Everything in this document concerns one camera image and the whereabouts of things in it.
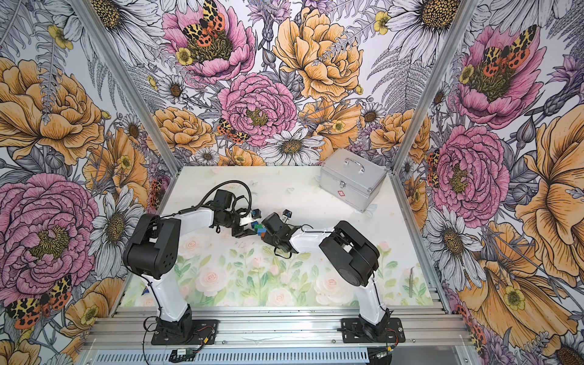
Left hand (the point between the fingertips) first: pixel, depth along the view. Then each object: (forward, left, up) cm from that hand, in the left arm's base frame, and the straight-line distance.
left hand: (251, 228), depth 98 cm
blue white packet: (-25, +34, 0) cm, 42 cm away
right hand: (-6, -8, -1) cm, 10 cm away
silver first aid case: (+15, -43, +14) cm, 47 cm away
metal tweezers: (-23, -61, -2) cm, 65 cm away
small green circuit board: (-43, +17, -4) cm, 47 cm away
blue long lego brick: (-2, -4, 0) cm, 5 cm away
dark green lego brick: (0, -2, +1) cm, 3 cm away
